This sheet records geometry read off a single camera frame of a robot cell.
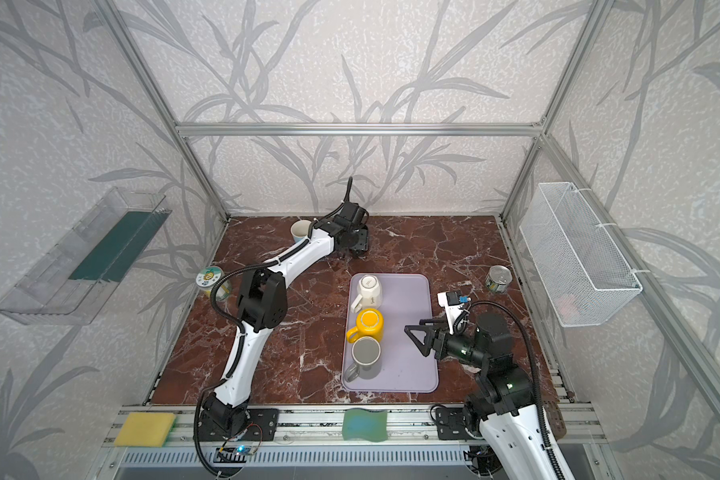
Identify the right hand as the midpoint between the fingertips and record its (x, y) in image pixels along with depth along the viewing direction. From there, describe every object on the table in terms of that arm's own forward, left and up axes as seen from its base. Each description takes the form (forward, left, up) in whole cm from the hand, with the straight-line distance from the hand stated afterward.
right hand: (414, 318), depth 71 cm
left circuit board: (-25, +45, -22) cm, 56 cm away
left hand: (+36, +14, -9) cm, 40 cm away
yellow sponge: (-21, +66, -18) cm, 71 cm away
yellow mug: (+4, +11, -11) cm, 17 cm away
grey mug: (-7, +12, -9) cm, 16 cm away
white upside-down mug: (+13, +11, -10) cm, 20 cm away
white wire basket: (+2, -34, +15) cm, 37 cm away
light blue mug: (+40, +37, -12) cm, 56 cm away
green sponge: (-19, +13, -21) cm, 31 cm away
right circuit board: (-26, -16, -23) cm, 39 cm away
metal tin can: (+21, -30, -16) cm, 40 cm away
